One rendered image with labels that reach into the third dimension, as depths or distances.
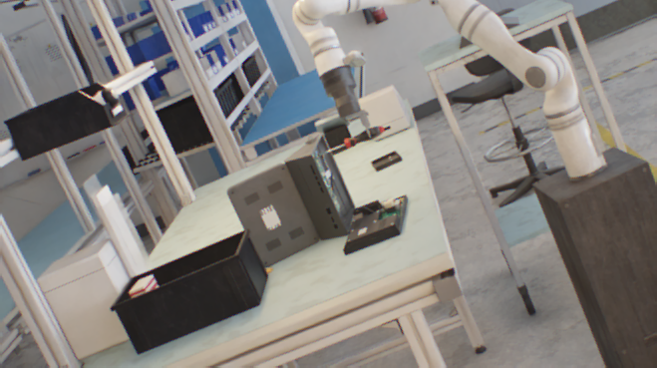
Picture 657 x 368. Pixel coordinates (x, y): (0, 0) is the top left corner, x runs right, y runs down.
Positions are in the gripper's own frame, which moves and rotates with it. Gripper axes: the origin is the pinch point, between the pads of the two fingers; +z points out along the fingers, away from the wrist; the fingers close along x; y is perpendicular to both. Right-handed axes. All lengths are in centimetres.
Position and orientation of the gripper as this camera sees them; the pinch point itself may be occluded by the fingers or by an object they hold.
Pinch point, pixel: (371, 137)
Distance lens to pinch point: 237.5
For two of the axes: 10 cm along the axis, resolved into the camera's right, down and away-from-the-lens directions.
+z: 3.5, 9.2, -1.6
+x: -2.2, -0.8, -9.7
